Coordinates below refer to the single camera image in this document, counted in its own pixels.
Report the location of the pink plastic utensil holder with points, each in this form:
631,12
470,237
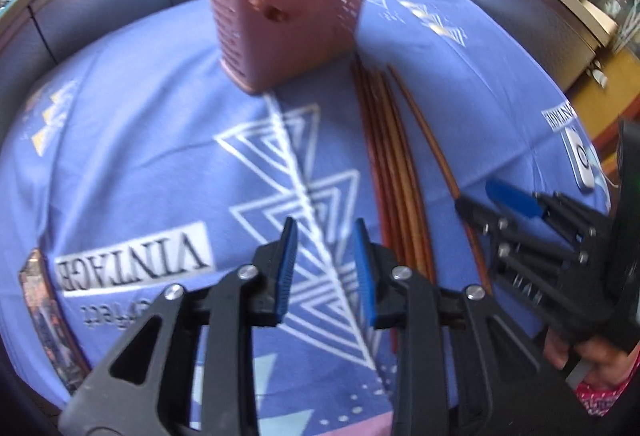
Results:
280,11

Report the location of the snack packet on table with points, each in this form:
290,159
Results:
58,341

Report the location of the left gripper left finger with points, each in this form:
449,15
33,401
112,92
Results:
186,366

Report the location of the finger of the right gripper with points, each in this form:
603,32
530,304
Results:
530,203
521,259

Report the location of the pink patterned sleeve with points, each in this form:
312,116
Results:
600,402

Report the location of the white portable device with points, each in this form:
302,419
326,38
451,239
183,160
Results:
579,160

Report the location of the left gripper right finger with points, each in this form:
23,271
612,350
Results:
464,366

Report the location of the blue patterned tablecloth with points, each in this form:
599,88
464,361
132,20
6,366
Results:
137,163

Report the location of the person's right hand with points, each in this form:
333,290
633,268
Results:
610,365

